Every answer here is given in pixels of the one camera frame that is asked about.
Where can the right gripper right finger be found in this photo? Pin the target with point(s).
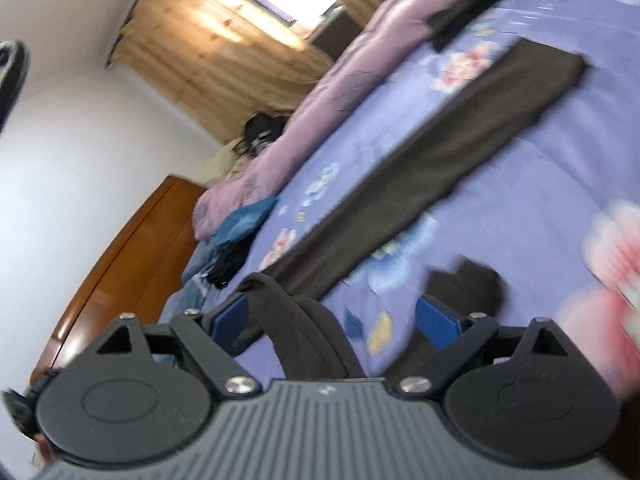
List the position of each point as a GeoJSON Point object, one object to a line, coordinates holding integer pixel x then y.
{"type": "Point", "coordinates": [459, 344]}

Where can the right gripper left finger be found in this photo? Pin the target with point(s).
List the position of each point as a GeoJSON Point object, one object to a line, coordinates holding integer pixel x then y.
{"type": "Point", "coordinates": [205, 341]}

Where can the dark brown knit pants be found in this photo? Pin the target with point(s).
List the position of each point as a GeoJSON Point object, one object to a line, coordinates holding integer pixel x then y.
{"type": "Point", "coordinates": [485, 115]}

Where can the light blue denim garment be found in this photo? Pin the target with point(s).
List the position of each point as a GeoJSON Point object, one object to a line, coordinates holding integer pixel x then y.
{"type": "Point", "coordinates": [196, 292]}

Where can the black folded garment with zipper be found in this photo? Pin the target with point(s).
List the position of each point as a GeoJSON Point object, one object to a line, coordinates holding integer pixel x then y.
{"type": "Point", "coordinates": [229, 259]}

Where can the wooden headboard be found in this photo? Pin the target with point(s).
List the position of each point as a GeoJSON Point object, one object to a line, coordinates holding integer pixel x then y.
{"type": "Point", "coordinates": [136, 274]}

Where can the blue folded garment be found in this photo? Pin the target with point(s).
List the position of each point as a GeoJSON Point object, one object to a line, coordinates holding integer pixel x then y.
{"type": "Point", "coordinates": [243, 222]}

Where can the purple floral bed sheet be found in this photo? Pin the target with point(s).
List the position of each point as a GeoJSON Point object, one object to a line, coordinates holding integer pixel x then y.
{"type": "Point", "coordinates": [555, 213]}

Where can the cream pillow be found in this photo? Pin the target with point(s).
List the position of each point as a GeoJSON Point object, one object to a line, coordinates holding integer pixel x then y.
{"type": "Point", "coordinates": [228, 163]}

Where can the black bag on pillow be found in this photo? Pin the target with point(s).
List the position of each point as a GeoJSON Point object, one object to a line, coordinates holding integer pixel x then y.
{"type": "Point", "coordinates": [259, 132]}

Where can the yellow-brown curtain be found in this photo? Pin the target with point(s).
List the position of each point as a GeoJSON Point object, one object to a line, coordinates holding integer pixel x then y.
{"type": "Point", "coordinates": [220, 61]}

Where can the pink quilt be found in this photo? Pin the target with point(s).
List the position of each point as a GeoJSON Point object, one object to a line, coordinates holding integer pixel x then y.
{"type": "Point", "coordinates": [395, 30]}

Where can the small black folded garment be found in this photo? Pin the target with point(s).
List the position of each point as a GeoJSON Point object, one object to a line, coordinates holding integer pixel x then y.
{"type": "Point", "coordinates": [447, 24]}

